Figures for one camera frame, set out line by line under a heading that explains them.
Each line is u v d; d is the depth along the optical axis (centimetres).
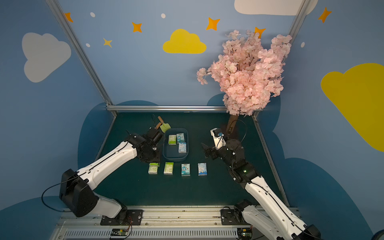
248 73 68
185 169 88
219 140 60
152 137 64
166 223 73
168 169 89
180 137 104
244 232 73
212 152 65
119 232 72
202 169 90
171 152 98
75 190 40
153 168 88
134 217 74
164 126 112
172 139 103
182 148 98
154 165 78
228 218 74
